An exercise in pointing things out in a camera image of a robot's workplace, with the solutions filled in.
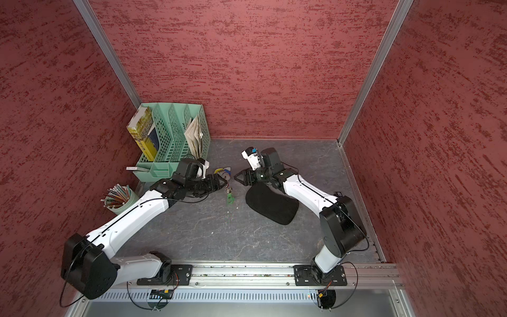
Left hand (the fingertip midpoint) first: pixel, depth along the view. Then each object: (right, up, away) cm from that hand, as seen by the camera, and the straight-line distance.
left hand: (220, 188), depth 80 cm
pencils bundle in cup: (-44, -4, +1) cm, 45 cm away
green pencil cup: (-37, -4, 0) cm, 37 cm away
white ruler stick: (-41, +8, +6) cm, 42 cm away
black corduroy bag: (+23, -8, +12) cm, 27 cm away
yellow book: (-41, +27, +12) cm, 51 cm away
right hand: (+7, +3, +2) cm, 8 cm away
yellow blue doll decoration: (-1, +5, +20) cm, 21 cm away
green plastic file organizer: (-31, +28, +36) cm, 55 cm away
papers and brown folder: (-15, +23, +13) cm, 31 cm away
